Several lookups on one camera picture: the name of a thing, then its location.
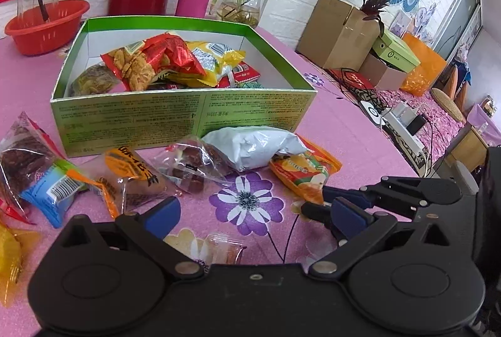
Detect clear packet dark candies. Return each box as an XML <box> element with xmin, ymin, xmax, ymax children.
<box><xmin>151</xmin><ymin>135</ymin><xmax>232</xmax><ymax>194</ymax></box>

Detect orange fruit snack packet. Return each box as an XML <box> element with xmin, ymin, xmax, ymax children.
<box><xmin>268</xmin><ymin>136</ymin><xmax>342</xmax><ymax>205</ymax></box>

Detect yellow orange snack packet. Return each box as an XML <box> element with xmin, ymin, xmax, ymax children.
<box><xmin>0</xmin><ymin>222</ymin><xmax>42</xmax><ymax>307</ymax></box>

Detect green shoe box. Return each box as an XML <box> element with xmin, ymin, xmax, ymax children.
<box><xmin>372</xmin><ymin>29</ymin><xmax>420</xmax><ymax>73</ymax></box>

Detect white foil snack packet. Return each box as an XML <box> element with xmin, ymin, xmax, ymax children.
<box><xmin>201</xmin><ymin>126</ymin><xmax>308</xmax><ymax>172</ymax></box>

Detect green cardboard snack box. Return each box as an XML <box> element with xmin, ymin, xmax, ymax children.
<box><xmin>50</xmin><ymin>16</ymin><xmax>317</xmax><ymax>157</ymax></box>

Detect red plastic basin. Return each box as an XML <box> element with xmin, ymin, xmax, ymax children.
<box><xmin>4</xmin><ymin>0</ymin><xmax>90</xmax><ymax>56</ymax></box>

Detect clear packet red dates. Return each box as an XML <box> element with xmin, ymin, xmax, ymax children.
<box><xmin>1</xmin><ymin>111</ymin><xmax>65</xmax><ymax>224</ymax></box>

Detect brown cardboard box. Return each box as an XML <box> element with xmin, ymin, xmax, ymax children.
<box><xmin>296</xmin><ymin>0</ymin><xmax>380</xmax><ymax>71</ymax></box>

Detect red cracker snack packet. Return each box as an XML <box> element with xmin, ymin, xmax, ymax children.
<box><xmin>101</xmin><ymin>33</ymin><xmax>206</xmax><ymax>92</ymax></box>

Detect orange plastic bag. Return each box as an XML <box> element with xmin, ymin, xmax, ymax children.
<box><xmin>400</xmin><ymin>33</ymin><xmax>447</xmax><ymax>97</ymax></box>

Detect blue green snack packet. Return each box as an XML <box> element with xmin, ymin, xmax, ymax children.
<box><xmin>19</xmin><ymin>159</ymin><xmax>87</xmax><ymax>228</ymax></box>

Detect dark red leafy plant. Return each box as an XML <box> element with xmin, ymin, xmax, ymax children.
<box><xmin>359</xmin><ymin>0</ymin><xmax>391</xmax><ymax>37</ymax></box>

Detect white power strip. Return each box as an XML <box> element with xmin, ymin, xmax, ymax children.
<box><xmin>382</xmin><ymin>108</ymin><xmax>429</xmax><ymax>175</ymax></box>

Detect orange label pastry packet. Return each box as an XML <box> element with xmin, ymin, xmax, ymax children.
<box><xmin>66</xmin><ymin>146</ymin><xmax>178</xmax><ymax>218</ymax></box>

